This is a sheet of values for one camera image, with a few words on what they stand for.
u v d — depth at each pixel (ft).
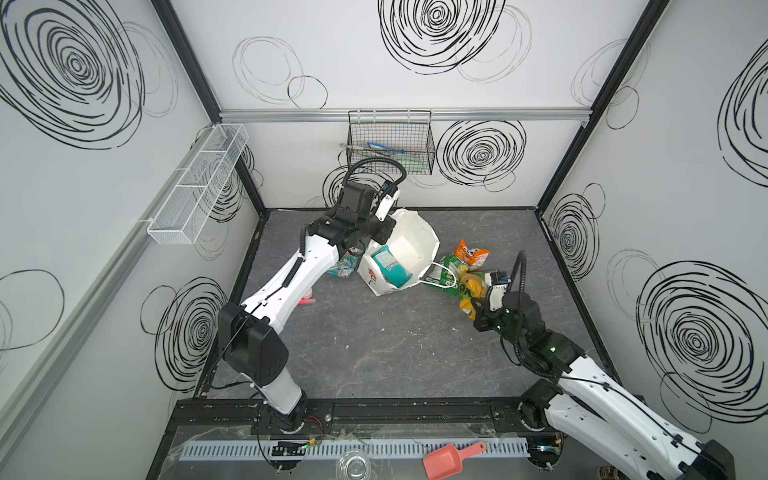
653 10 2.34
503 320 2.15
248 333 1.40
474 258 3.08
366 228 2.14
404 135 3.16
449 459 2.23
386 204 2.26
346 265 3.25
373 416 2.46
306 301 3.08
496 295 2.23
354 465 2.25
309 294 3.10
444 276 3.08
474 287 2.53
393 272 3.16
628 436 1.49
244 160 3.51
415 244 3.22
